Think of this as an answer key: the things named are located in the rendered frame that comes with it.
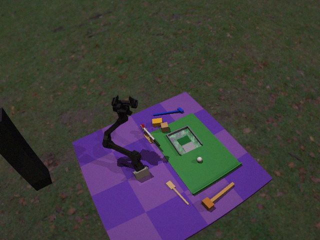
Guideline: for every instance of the brown wooden mallet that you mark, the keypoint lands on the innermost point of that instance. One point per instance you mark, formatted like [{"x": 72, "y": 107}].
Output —
[{"x": 208, "y": 203}]

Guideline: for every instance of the blue golf putter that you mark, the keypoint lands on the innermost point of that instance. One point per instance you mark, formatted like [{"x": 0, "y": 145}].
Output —
[{"x": 170, "y": 112}]

